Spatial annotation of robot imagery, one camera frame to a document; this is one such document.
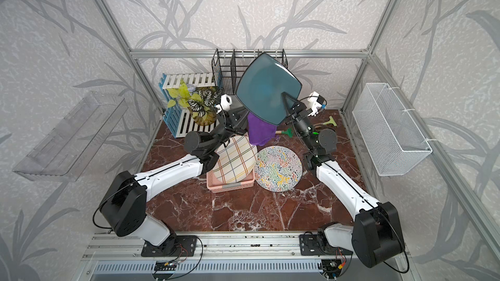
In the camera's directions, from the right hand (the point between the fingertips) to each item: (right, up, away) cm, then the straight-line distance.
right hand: (280, 96), depth 59 cm
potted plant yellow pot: (-34, +2, +30) cm, 46 cm away
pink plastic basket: (-27, -36, +28) cm, 53 cm away
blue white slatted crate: (-55, -5, +55) cm, 78 cm away
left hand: (-9, -5, -3) cm, 11 cm away
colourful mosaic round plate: (+2, -30, +35) cm, 46 cm away
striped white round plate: (-18, -26, +34) cm, 46 cm away
